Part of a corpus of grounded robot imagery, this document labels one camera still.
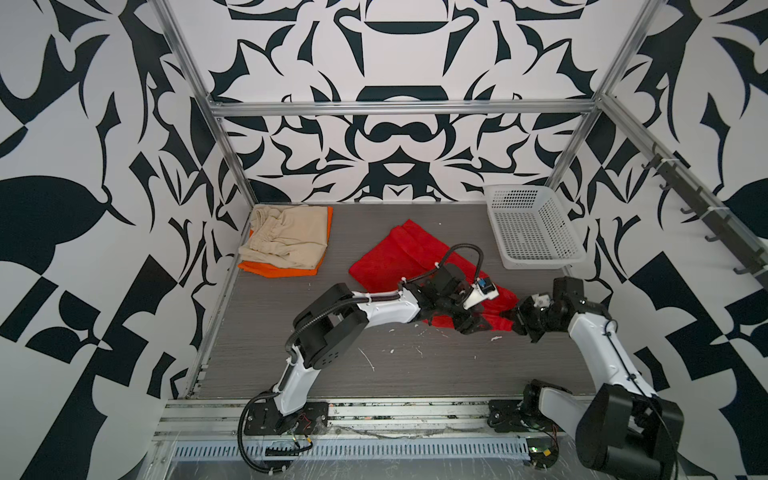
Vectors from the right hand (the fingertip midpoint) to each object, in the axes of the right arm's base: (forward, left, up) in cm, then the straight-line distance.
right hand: (504, 312), depth 82 cm
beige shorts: (+31, +66, -3) cm, 73 cm away
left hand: (0, +4, +2) cm, 5 cm away
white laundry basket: (+37, -22, -9) cm, 44 cm away
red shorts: (+27, +24, -7) cm, 37 cm away
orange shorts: (+32, +79, -2) cm, 85 cm away
